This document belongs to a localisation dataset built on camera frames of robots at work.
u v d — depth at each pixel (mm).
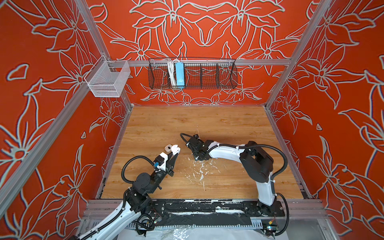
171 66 875
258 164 500
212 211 727
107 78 941
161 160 585
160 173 622
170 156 690
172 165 694
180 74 901
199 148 715
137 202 576
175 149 703
